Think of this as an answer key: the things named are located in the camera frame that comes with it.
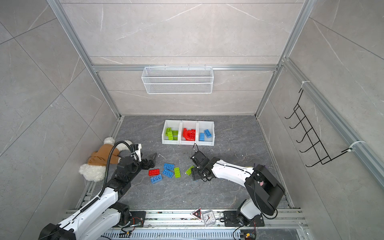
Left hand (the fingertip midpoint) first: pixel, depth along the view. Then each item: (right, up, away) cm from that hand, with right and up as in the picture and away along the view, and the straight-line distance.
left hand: (148, 150), depth 83 cm
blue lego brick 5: (+4, -17, +3) cm, 18 cm away
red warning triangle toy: (+28, -31, -8) cm, 43 cm away
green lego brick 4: (+23, -13, +7) cm, 28 cm away
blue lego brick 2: (+31, +7, +21) cm, 38 cm away
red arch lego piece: (+23, +8, +21) cm, 32 cm away
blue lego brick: (+35, +9, +22) cm, 43 cm away
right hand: (+28, -14, +5) cm, 32 cm away
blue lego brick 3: (+10, -11, +7) cm, 17 cm away
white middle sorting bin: (+22, +15, +22) cm, 34 cm away
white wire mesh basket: (+14, +45, +18) cm, 51 cm away
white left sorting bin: (+11, +15, +28) cm, 33 cm away
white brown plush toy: (-31, -11, +1) cm, 33 cm away
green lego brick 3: (+16, -15, +5) cm, 22 cm away
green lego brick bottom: (+9, +7, +18) cm, 22 cm away
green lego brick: (+12, +9, +24) cm, 28 cm away
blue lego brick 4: (+10, -14, +5) cm, 18 cm away
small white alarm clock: (+33, -32, -10) cm, 48 cm away
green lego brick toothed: (+7, +10, +22) cm, 26 cm away
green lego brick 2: (+12, +5, +20) cm, 24 cm away
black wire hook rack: (+81, +3, -18) cm, 83 cm away
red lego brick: (+1, -14, +5) cm, 15 cm away
